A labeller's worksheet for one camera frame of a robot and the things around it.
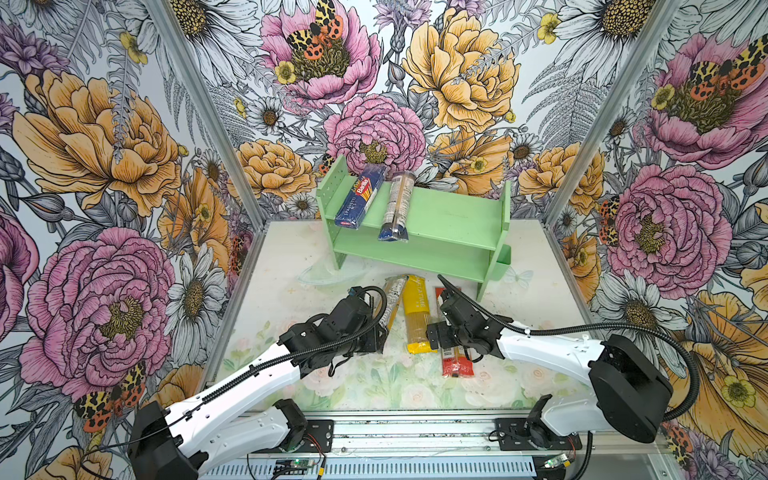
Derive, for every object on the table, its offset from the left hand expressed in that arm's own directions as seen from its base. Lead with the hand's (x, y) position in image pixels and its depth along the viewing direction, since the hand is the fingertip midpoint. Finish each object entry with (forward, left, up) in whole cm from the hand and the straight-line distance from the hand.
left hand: (376, 341), depth 76 cm
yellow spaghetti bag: (+14, -12, -11) cm, 22 cm away
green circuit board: (-23, +20, -14) cm, 34 cm away
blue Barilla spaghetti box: (+34, +4, +17) cm, 39 cm away
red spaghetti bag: (-2, -21, -11) cm, 24 cm away
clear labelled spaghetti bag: (+15, -5, +1) cm, 16 cm away
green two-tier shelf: (+26, -22, +13) cm, 37 cm away
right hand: (+5, -19, -10) cm, 22 cm away
